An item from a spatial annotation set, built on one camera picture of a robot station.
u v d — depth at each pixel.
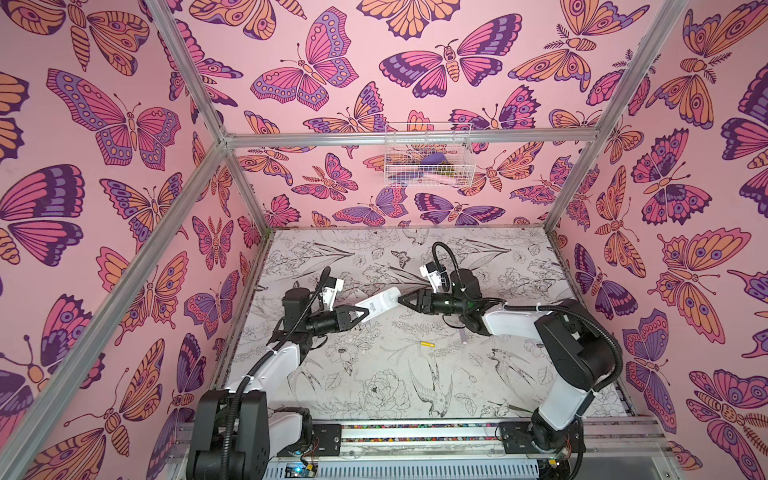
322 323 0.73
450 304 0.78
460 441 0.75
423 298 0.78
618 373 0.47
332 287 0.77
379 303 0.83
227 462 0.38
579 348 0.48
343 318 0.74
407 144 0.97
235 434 0.41
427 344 0.90
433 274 0.83
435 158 0.96
